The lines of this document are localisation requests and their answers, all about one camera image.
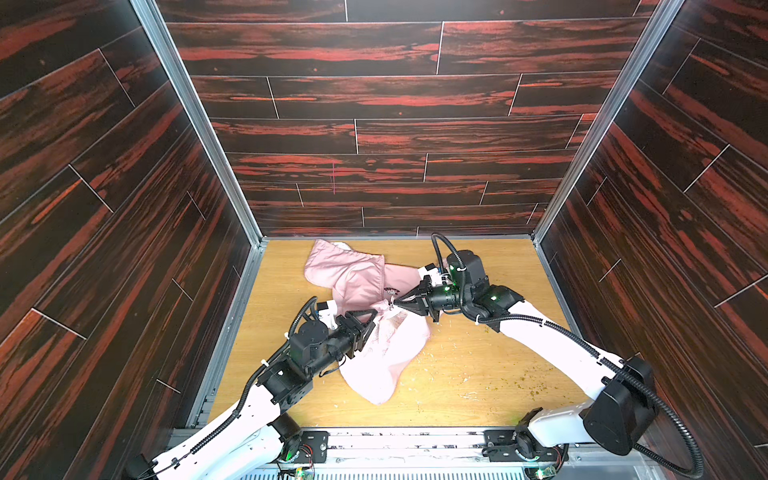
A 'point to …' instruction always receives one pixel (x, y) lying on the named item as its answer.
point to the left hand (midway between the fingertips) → (380, 318)
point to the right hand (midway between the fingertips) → (395, 297)
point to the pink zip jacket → (360, 280)
